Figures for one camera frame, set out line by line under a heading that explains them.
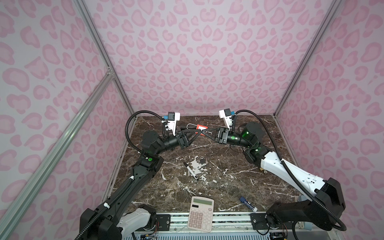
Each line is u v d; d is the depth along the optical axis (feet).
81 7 2.24
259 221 2.41
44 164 1.70
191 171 2.95
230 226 2.37
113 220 1.29
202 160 3.12
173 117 1.86
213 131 2.03
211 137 2.01
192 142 1.90
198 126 1.99
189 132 2.00
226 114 1.98
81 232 1.16
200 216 2.41
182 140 1.84
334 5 2.27
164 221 2.42
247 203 2.52
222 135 1.89
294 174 1.48
